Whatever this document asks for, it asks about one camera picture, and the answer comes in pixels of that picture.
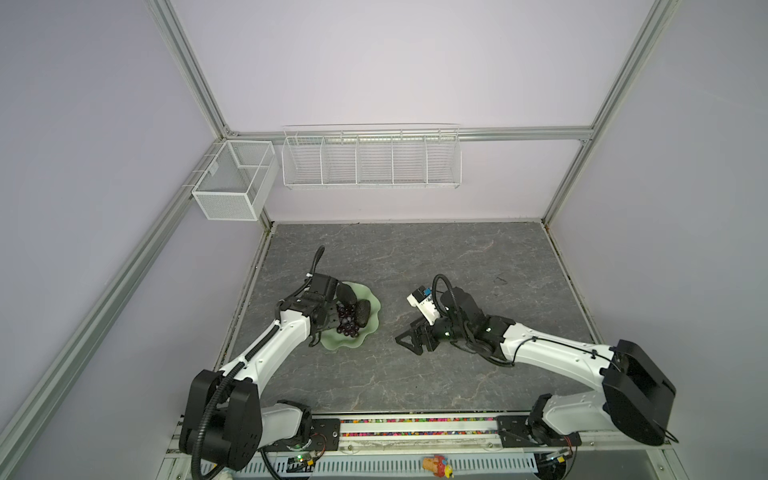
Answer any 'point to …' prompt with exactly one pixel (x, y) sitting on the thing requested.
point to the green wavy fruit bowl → (332, 340)
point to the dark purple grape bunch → (347, 318)
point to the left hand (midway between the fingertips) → (325, 322)
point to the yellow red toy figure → (438, 465)
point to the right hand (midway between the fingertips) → (404, 334)
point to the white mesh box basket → (241, 183)
